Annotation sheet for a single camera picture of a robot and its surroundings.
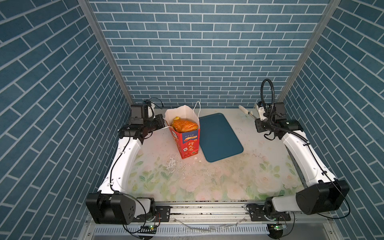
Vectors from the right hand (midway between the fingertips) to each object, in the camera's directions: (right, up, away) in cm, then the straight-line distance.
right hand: (259, 119), depth 80 cm
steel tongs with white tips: (-5, +4, +6) cm, 9 cm away
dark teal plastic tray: (-20, -14, +20) cm, 31 cm away
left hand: (-51, 0, -3) cm, 51 cm away
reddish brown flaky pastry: (-43, -3, +2) cm, 43 cm away
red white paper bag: (-39, -14, +2) cm, 42 cm away
